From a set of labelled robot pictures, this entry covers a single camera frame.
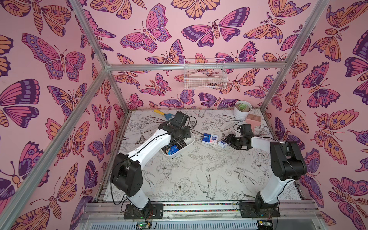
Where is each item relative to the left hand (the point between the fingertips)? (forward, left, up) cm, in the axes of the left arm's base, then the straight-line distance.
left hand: (189, 131), depth 86 cm
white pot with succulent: (+25, -39, -5) cm, 47 cm away
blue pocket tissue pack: (+5, -12, -14) cm, 19 cm away
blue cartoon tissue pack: (-6, +10, -12) cm, 17 cm away
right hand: (+2, -24, -15) cm, 28 cm away
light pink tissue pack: (0, -23, -14) cm, 27 cm away
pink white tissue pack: (+4, -17, -15) cm, 23 cm away
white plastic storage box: (+3, 0, -15) cm, 16 cm away
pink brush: (+23, -51, -16) cm, 59 cm away
